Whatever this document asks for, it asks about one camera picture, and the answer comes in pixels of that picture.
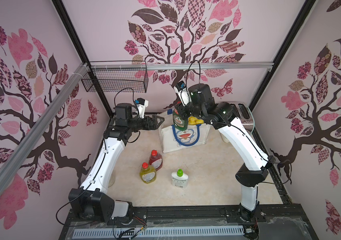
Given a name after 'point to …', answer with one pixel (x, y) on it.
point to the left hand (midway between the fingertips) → (157, 122)
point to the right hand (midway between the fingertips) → (179, 101)
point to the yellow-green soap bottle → (147, 173)
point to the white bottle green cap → (179, 179)
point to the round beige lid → (112, 181)
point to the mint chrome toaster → (245, 113)
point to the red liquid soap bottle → (155, 160)
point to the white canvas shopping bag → (173, 139)
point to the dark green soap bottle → (180, 124)
